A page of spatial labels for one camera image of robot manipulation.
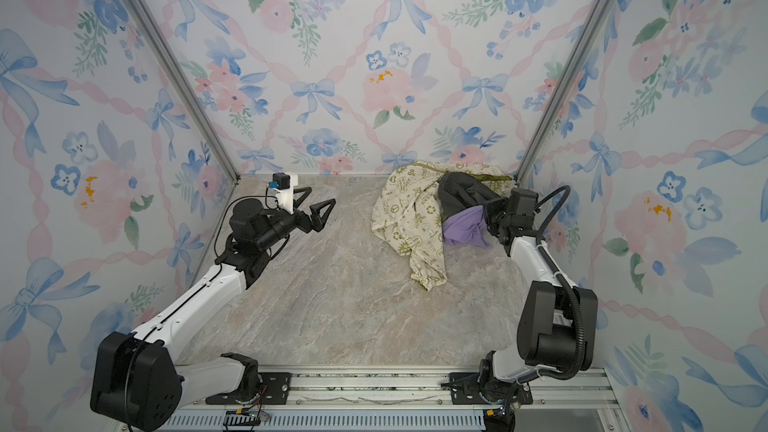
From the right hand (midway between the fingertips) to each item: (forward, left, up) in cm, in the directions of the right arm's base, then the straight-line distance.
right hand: (483, 199), depth 90 cm
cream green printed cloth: (+1, +23, -9) cm, 24 cm away
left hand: (-9, +45, +13) cm, 47 cm away
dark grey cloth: (+6, +6, -4) cm, 9 cm away
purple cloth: (-4, +3, -9) cm, 10 cm away
